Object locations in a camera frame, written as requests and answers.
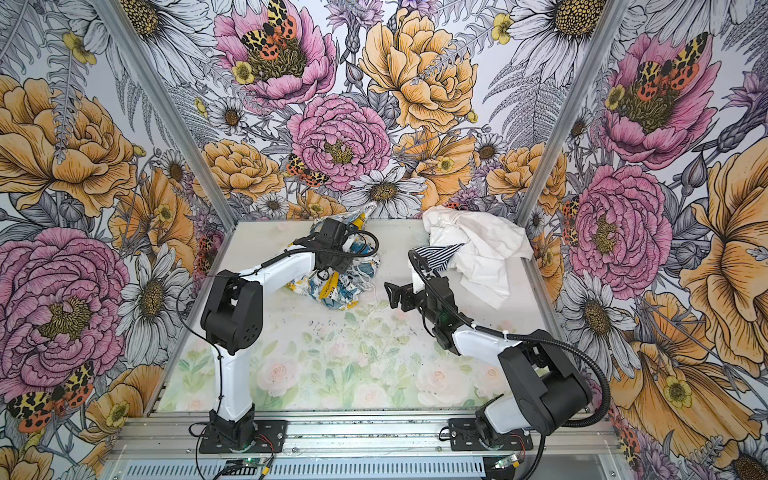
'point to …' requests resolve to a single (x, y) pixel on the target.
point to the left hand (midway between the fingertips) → (339, 262)
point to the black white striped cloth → (438, 258)
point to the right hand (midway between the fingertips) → (399, 287)
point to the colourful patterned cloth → (341, 290)
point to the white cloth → (488, 245)
